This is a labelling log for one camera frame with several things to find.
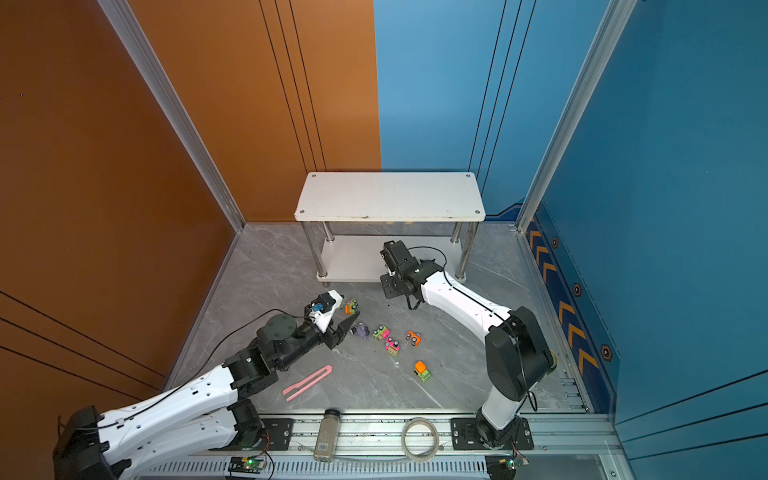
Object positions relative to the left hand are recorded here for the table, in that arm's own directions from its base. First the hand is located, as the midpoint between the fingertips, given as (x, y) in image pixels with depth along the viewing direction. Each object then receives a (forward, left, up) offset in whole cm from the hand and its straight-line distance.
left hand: (349, 302), depth 72 cm
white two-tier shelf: (+19, +1, +11) cm, 22 cm away
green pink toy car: (+2, -7, -21) cm, 22 cm away
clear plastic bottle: (-26, +5, -19) cm, 32 cm away
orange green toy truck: (-9, -18, -20) cm, 28 cm away
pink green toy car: (-2, -11, -21) cm, 23 cm away
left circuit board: (-30, +24, -24) cm, 46 cm away
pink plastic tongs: (-9, +7, -22) cm, 25 cm away
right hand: (+13, -10, -10) cm, 19 cm away
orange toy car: (0, -17, -20) cm, 26 cm away
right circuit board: (-30, -38, -24) cm, 54 cm away
